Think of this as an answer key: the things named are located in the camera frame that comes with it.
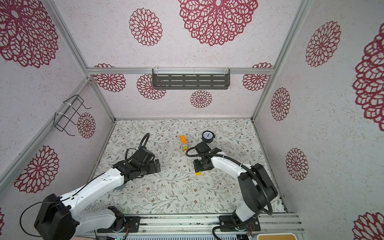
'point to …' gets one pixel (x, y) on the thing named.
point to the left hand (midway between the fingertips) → (152, 168)
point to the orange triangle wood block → (183, 139)
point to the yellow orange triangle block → (198, 173)
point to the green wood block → (185, 147)
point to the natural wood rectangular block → (184, 144)
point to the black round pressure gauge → (207, 136)
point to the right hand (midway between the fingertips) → (198, 165)
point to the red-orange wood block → (185, 149)
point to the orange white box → (276, 236)
